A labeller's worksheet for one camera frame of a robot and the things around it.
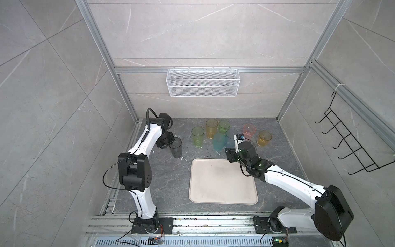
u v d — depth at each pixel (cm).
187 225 75
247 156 62
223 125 114
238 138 73
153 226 66
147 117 65
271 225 65
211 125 103
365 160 61
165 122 69
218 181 89
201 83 101
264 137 111
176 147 89
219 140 106
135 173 50
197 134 100
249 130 110
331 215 40
